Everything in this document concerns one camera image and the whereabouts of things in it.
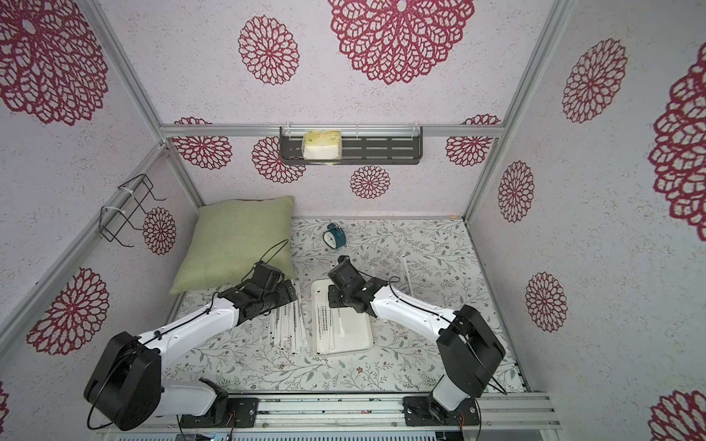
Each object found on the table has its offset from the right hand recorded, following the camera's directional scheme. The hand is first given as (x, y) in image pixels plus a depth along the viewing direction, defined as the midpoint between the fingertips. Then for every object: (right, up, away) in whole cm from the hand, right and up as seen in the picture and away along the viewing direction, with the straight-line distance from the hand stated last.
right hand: (332, 291), depth 85 cm
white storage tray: (+2, -11, -4) cm, 12 cm away
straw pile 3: (-12, -11, +4) cm, 17 cm away
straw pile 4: (-5, -10, +5) cm, 12 cm away
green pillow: (-37, +17, +12) cm, 43 cm away
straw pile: (-19, -12, +4) cm, 23 cm away
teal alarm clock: (0, +18, +20) cm, 27 cm away
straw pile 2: (-16, -13, +4) cm, 21 cm away
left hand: (-15, -2, +3) cm, 16 cm away
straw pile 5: (-1, -13, +3) cm, 13 cm away
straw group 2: (+3, -11, -4) cm, 12 cm away
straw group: (-3, -13, +3) cm, 13 cm away
